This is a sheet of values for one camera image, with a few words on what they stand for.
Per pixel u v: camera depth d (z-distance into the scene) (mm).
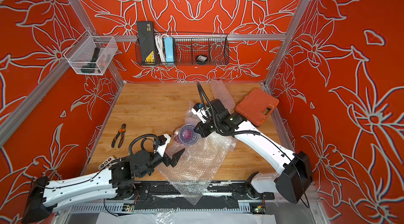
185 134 875
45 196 445
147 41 876
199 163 814
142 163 525
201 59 953
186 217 674
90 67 797
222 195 728
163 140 587
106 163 792
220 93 1011
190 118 876
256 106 975
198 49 971
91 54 902
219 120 573
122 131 930
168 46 895
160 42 876
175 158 622
